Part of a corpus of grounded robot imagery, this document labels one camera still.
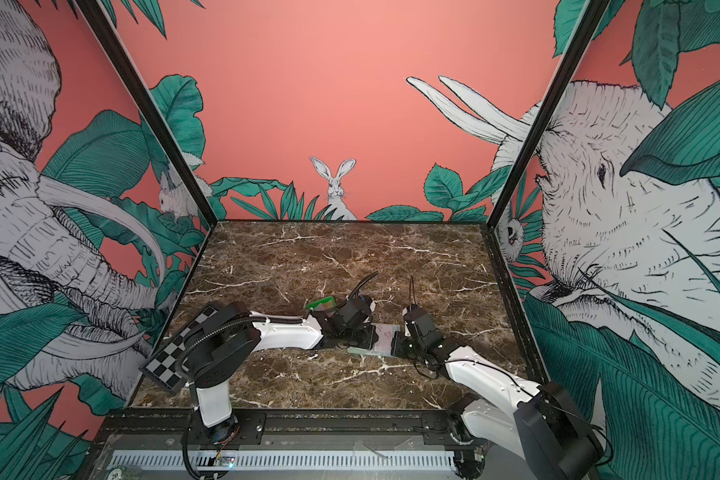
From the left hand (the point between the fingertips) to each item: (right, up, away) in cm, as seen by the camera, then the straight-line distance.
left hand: (382, 335), depth 87 cm
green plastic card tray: (-17, +9, +7) cm, 20 cm away
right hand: (+2, -1, -2) cm, 3 cm away
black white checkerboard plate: (-61, -6, -7) cm, 62 cm away
